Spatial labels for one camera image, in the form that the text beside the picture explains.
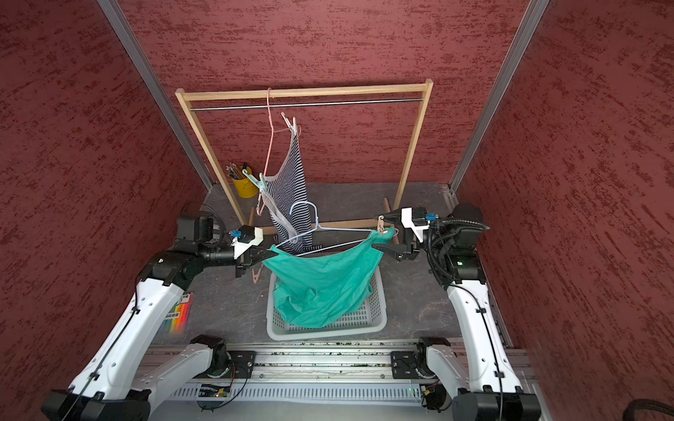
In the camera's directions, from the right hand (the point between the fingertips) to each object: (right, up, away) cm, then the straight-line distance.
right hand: (373, 235), depth 61 cm
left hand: (-26, -6, +6) cm, 27 cm away
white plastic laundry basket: (+1, -30, +21) cm, 37 cm away
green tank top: (-12, -19, +21) cm, 31 cm away
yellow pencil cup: (-51, +16, +50) cm, 73 cm away
